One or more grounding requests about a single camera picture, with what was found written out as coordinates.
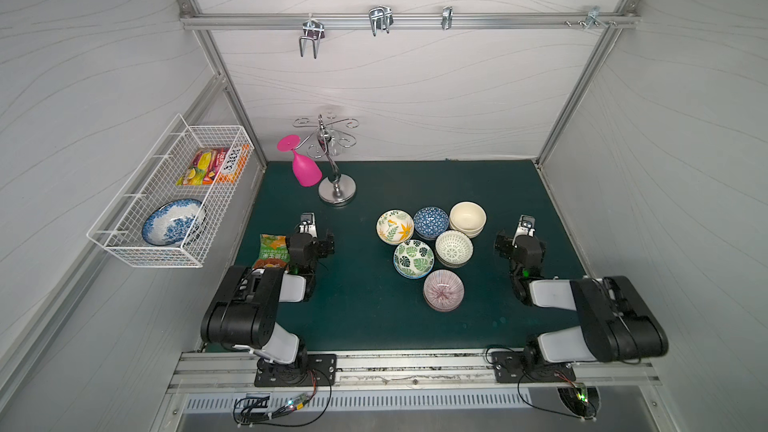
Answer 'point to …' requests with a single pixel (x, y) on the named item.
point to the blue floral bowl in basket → (174, 223)
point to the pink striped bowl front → (444, 310)
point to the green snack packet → (273, 253)
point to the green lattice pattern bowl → (453, 248)
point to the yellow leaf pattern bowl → (395, 227)
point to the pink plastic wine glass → (304, 170)
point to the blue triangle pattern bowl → (430, 223)
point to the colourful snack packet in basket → (218, 165)
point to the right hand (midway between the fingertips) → (522, 232)
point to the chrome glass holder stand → (336, 187)
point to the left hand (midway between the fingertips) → (314, 230)
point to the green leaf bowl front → (413, 259)
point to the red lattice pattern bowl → (455, 261)
